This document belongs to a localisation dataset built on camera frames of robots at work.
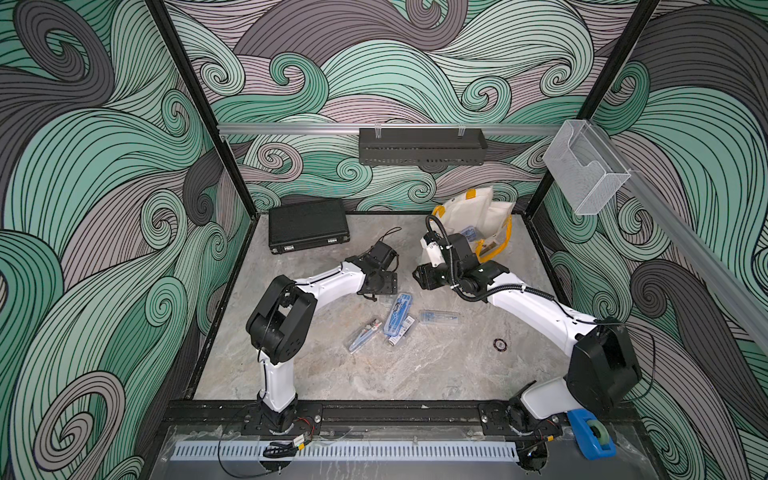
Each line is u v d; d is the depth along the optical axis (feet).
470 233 3.62
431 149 3.12
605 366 1.37
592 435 2.20
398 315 2.94
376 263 2.39
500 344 2.81
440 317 2.95
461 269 2.08
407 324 2.88
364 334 2.87
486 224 3.46
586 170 2.53
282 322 1.59
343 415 2.45
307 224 3.62
